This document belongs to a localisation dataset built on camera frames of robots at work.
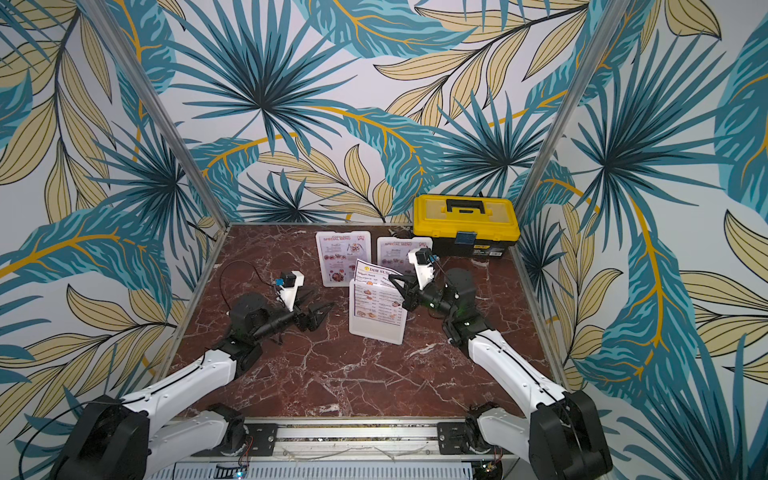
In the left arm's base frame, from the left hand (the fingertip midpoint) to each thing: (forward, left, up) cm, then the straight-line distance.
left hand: (324, 299), depth 79 cm
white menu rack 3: (+19, -29, +3) cm, 35 cm away
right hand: (+3, -18, +6) cm, 19 cm away
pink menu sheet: (+19, -2, -4) cm, 19 cm away
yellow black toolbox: (+30, -43, -2) cm, 52 cm away
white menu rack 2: (+22, -8, +3) cm, 23 cm away
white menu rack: (-3, -13, -12) cm, 18 cm away
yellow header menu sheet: (+2, -14, 0) cm, 14 cm away
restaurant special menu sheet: (+18, -19, -3) cm, 26 cm away
